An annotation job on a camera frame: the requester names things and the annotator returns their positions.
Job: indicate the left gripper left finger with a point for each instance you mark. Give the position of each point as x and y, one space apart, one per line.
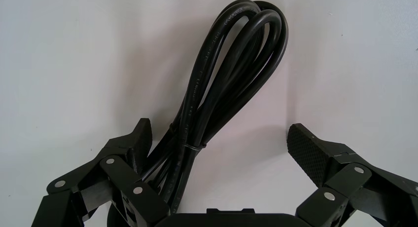
121 153

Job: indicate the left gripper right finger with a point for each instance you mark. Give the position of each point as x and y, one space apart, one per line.
310 153

